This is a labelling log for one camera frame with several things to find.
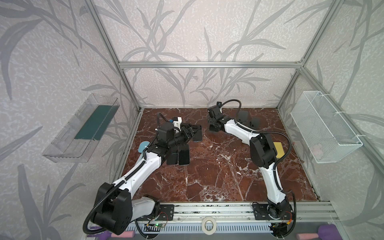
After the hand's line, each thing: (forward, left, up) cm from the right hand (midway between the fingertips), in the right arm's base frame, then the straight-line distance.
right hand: (214, 112), depth 102 cm
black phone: (-10, +12, -13) cm, 20 cm away
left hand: (-23, +10, +14) cm, 29 cm away
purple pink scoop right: (-66, -48, -10) cm, 82 cm away
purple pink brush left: (-67, +54, -12) cm, 87 cm away
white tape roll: (-66, +7, -10) cm, 67 cm away
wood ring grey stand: (+3, -22, -10) cm, 24 cm away
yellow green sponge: (-22, -43, -13) cm, 49 cm away
